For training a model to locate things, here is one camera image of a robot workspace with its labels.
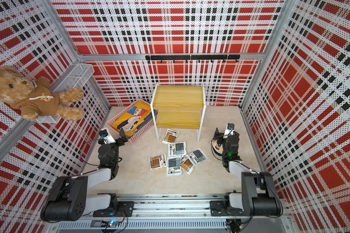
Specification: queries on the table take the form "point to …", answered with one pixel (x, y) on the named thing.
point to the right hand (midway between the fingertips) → (226, 128)
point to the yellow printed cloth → (134, 119)
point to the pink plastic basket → (131, 139)
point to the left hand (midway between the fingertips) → (118, 130)
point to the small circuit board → (111, 223)
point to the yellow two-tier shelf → (179, 107)
